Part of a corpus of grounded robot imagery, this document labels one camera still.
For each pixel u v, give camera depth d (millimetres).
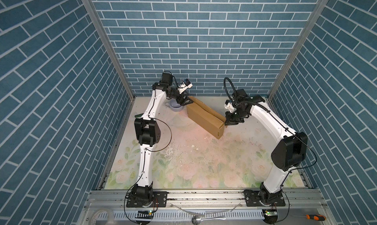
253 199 738
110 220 656
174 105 1083
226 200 753
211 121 872
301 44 889
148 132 610
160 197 743
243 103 619
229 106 795
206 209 710
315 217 680
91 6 730
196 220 667
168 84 754
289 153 466
